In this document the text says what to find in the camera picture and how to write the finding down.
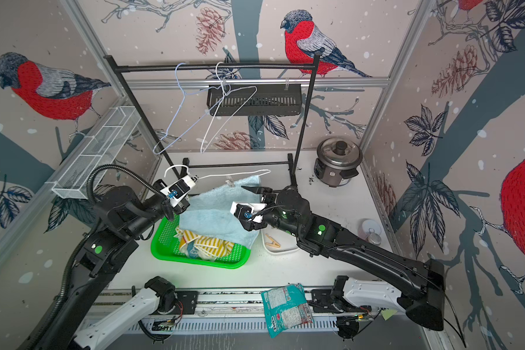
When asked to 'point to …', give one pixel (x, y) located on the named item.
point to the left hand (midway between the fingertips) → (194, 170)
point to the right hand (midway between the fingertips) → (243, 192)
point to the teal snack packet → (286, 307)
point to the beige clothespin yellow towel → (274, 243)
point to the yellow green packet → (387, 313)
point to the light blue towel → (210, 208)
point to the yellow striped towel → (196, 246)
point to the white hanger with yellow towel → (201, 151)
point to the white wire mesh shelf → (100, 150)
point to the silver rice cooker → (337, 159)
